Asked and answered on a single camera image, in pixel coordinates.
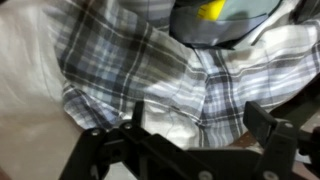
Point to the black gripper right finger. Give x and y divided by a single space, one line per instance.
278 146

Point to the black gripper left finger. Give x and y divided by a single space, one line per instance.
100 153

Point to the blue grey checkered shirt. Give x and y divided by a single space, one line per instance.
133 66

